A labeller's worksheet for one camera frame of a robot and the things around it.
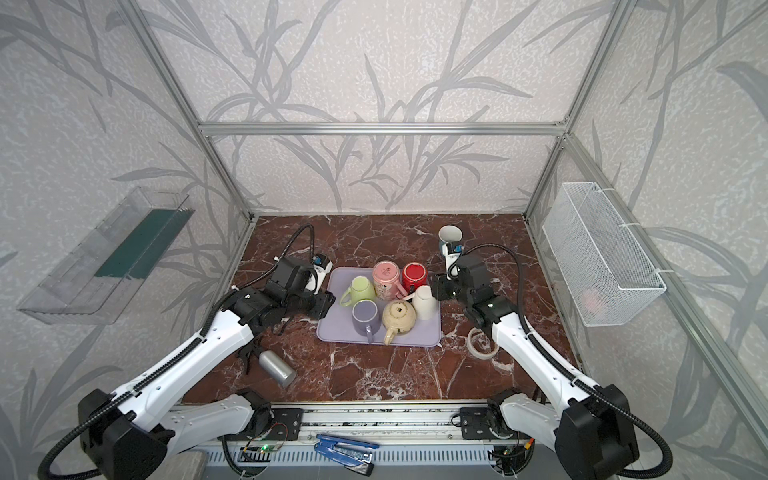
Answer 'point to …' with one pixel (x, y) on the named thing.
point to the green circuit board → (268, 447)
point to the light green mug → (360, 290)
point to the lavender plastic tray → (335, 320)
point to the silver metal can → (277, 368)
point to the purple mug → (366, 318)
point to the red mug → (416, 274)
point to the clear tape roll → (482, 356)
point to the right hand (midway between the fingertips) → (436, 265)
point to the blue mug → (453, 234)
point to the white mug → (424, 303)
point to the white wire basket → (594, 257)
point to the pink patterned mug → (385, 275)
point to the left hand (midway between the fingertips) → (331, 288)
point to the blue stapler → (355, 456)
